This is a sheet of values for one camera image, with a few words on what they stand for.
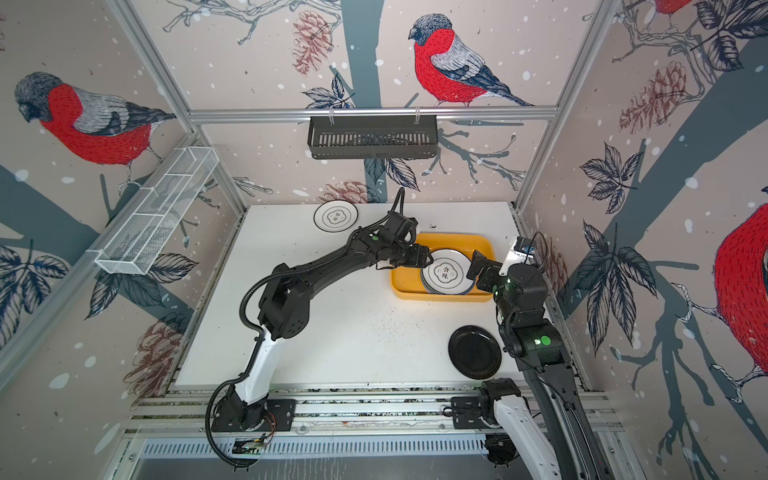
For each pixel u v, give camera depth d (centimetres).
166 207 81
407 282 97
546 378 45
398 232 74
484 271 62
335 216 118
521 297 48
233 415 63
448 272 97
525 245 57
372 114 96
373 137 106
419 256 81
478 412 73
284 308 55
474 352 83
